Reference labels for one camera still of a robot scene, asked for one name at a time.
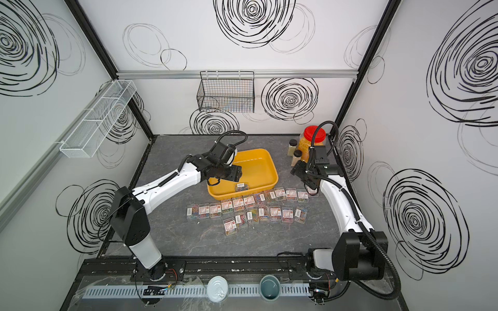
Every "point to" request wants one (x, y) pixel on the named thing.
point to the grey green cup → (270, 287)
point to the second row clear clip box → (252, 216)
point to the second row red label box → (275, 213)
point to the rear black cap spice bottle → (292, 147)
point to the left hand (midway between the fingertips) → (236, 172)
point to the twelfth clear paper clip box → (303, 197)
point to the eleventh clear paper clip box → (192, 212)
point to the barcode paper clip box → (240, 220)
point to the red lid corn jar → (305, 141)
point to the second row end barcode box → (300, 215)
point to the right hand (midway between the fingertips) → (299, 174)
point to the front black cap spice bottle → (297, 157)
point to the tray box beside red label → (262, 217)
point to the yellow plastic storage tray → (259, 170)
